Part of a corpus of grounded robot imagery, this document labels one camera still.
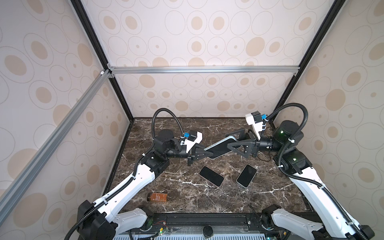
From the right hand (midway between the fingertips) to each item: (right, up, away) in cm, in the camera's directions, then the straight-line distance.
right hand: (228, 144), depth 54 cm
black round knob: (-7, -38, +10) cm, 39 cm away
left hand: (-5, -5, +4) cm, 8 cm away
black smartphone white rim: (+19, -22, +36) cm, 47 cm away
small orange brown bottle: (-32, -30, +24) cm, 50 cm away
